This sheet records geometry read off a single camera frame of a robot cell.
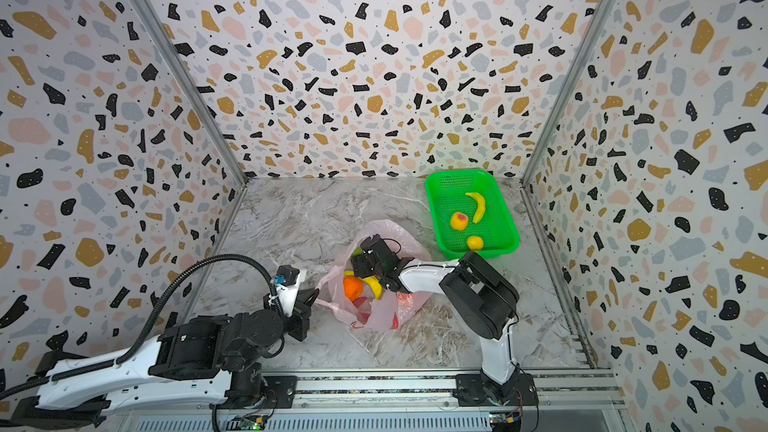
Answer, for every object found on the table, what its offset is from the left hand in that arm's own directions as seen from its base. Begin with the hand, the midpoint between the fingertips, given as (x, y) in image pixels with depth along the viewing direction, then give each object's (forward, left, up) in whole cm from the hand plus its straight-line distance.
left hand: (321, 294), depth 64 cm
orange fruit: (+10, -4, -19) cm, 22 cm away
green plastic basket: (+40, -43, -24) cm, 64 cm away
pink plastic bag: (+1, -9, -14) cm, 17 cm away
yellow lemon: (+26, -42, -21) cm, 54 cm away
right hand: (+21, -4, -18) cm, 28 cm away
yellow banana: (+43, -48, -23) cm, 68 cm away
